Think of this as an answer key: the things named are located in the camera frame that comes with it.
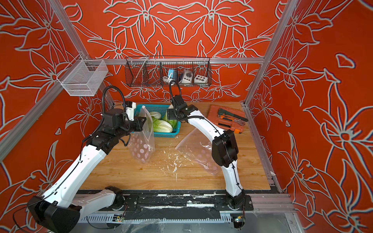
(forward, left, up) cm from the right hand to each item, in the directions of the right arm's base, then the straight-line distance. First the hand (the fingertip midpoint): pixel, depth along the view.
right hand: (169, 113), depth 89 cm
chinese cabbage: (+7, +11, -9) cm, 16 cm away
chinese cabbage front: (-4, +6, -7) cm, 10 cm away
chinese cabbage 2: (+1, -2, -11) cm, 11 cm away
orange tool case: (+6, -40, -12) cm, 42 cm away
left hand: (-12, +10, +11) cm, 19 cm away
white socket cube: (+21, -20, +11) cm, 31 cm away
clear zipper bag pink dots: (-20, +13, -2) cm, 24 cm away
